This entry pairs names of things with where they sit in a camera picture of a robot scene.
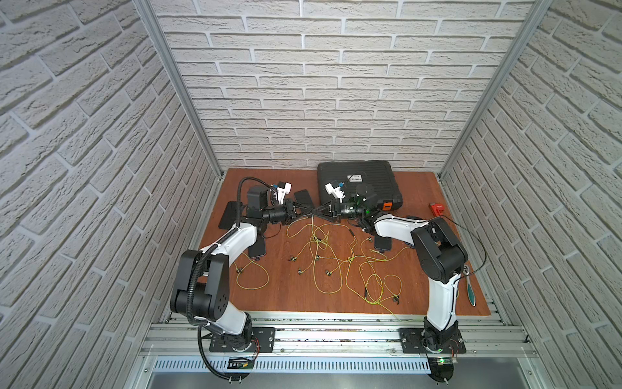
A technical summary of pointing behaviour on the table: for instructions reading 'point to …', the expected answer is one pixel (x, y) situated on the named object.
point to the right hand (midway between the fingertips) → (316, 213)
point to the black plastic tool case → (377, 175)
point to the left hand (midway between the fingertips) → (313, 207)
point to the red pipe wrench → (437, 209)
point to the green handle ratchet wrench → (470, 292)
